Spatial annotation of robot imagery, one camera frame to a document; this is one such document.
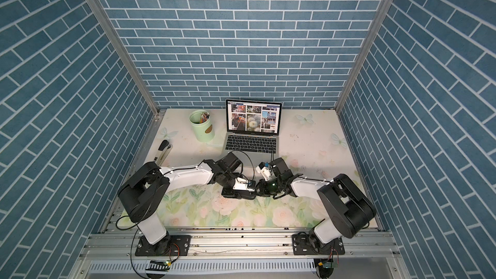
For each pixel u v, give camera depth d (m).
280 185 0.70
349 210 0.44
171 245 0.69
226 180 0.75
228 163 0.72
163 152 0.99
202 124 0.95
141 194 0.46
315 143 1.08
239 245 0.76
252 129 1.07
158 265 0.72
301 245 0.73
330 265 0.70
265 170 0.84
